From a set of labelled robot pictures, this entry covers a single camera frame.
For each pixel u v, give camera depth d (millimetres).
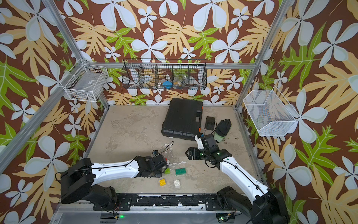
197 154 719
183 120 1014
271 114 790
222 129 1059
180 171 844
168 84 943
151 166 639
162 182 801
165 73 971
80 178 421
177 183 795
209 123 1059
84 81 861
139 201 750
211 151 626
